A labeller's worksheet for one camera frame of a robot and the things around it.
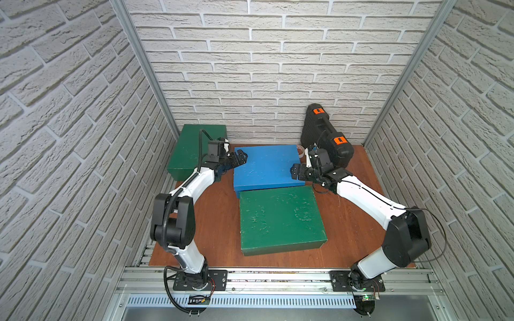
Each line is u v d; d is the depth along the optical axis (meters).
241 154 0.83
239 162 0.82
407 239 0.43
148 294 0.71
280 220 0.79
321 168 0.65
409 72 0.86
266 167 0.94
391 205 0.47
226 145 0.74
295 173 0.78
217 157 0.71
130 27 0.74
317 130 0.95
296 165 0.78
